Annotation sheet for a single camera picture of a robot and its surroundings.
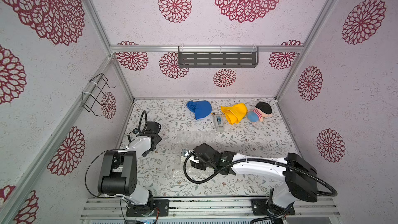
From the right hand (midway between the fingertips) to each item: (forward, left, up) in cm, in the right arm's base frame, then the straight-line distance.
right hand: (192, 153), depth 80 cm
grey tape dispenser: (+27, -15, -9) cm, 32 cm away
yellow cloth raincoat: (+32, -27, -6) cm, 42 cm away
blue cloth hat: (+38, -4, -9) cm, 40 cm away
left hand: (+10, +26, -9) cm, 29 cm away
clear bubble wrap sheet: (+14, +3, -11) cm, 18 cm away
